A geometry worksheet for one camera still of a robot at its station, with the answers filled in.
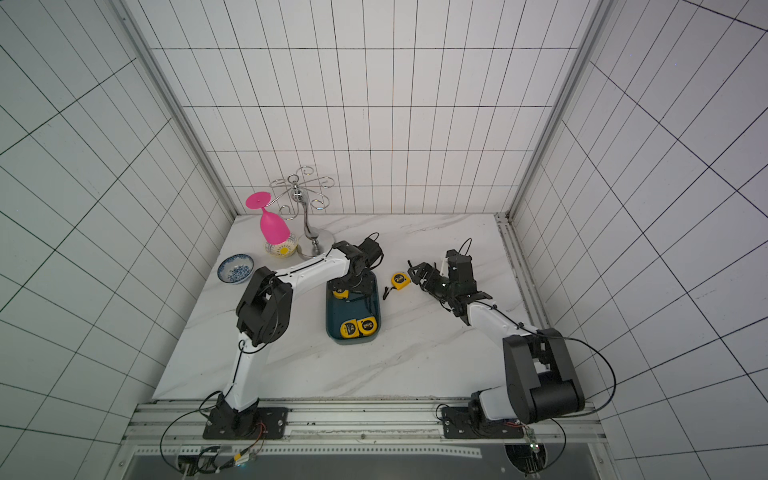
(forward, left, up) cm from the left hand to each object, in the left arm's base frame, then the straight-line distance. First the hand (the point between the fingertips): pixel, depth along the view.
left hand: (348, 292), depth 95 cm
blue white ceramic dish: (+9, +40, -1) cm, 41 cm away
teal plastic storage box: (-3, -3, -3) cm, 5 cm away
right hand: (+1, -19, +8) cm, 21 cm away
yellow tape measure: (+4, -17, 0) cm, 18 cm away
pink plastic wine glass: (+14, +24, +14) cm, 31 cm away
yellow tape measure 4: (-11, -7, 0) cm, 13 cm away
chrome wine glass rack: (+21, +13, +26) cm, 35 cm away
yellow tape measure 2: (0, +2, -1) cm, 3 cm away
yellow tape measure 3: (-13, -2, +1) cm, 13 cm away
